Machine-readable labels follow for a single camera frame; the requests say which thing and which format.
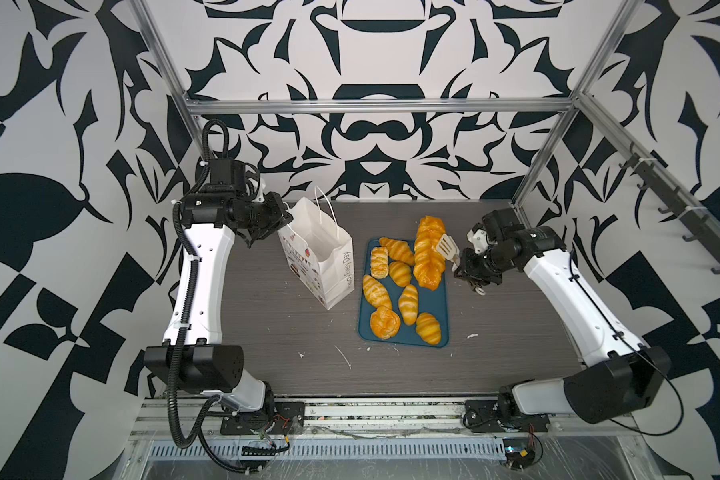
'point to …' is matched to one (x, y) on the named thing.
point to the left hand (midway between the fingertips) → (291, 211)
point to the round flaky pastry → (384, 323)
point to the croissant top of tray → (398, 250)
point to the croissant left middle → (375, 292)
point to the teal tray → (394, 307)
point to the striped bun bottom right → (428, 328)
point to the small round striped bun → (400, 273)
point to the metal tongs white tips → (450, 250)
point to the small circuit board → (519, 454)
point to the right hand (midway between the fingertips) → (458, 271)
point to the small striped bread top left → (379, 262)
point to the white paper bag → (323, 259)
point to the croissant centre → (408, 304)
